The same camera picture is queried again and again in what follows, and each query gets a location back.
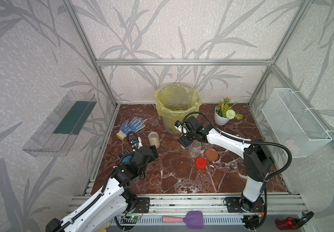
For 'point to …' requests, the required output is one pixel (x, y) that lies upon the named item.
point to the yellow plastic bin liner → (174, 101)
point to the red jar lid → (200, 163)
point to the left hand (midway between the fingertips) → (152, 149)
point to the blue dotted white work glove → (134, 125)
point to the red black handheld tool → (289, 223)
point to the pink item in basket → (290, 145)
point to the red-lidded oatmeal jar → (195, 149)
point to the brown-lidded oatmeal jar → (205, 146)
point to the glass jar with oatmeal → (154, 139)
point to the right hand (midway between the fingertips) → (183, 135)
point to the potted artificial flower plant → (223, 112)
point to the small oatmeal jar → (183, 147)
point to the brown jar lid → (211, 154)
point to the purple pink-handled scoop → (193, 219)
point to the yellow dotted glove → (103, 229)
